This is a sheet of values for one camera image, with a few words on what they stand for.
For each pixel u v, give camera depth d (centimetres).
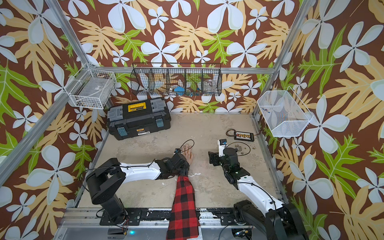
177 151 82
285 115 84
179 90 94
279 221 40
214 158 75
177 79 97
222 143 74
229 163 64
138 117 96
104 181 47
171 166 69
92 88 86
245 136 105
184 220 72
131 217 74
